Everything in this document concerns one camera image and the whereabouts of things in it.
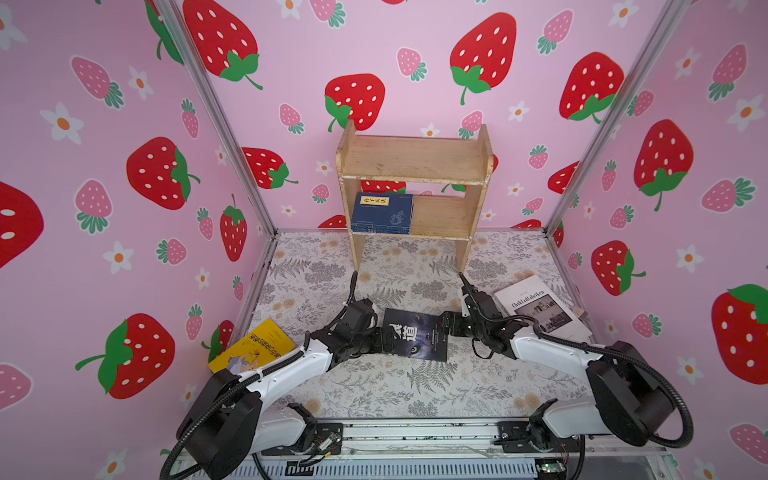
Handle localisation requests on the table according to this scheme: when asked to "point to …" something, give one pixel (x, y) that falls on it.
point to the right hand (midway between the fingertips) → (444, 319)
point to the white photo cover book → (533, 299)
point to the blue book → (383, 213)
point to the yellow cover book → (263, 344)
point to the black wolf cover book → (416, 335)
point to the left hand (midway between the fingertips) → (389, 339)
